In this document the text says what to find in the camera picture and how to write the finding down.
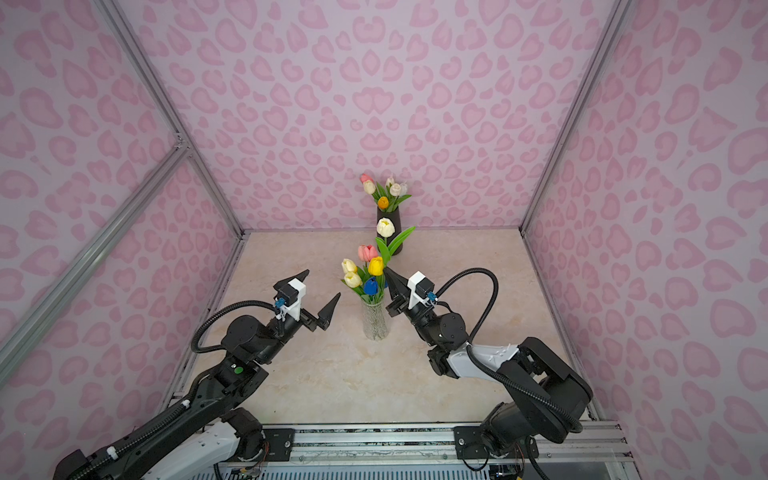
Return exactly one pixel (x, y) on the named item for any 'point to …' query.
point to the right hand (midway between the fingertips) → (386, 268)
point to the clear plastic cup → (376, 320)
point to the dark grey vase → (394, 215)
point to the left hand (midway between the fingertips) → (321, 278)
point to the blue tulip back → (371, 286)
